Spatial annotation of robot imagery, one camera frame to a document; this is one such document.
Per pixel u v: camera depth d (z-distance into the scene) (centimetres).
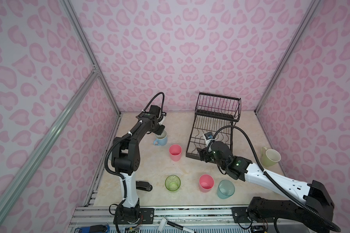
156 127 84
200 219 72
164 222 69
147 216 73
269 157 84
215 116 85
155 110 79
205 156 69
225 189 80
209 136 66
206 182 81
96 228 66
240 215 74
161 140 93
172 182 84
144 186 80
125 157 54
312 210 38
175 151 93
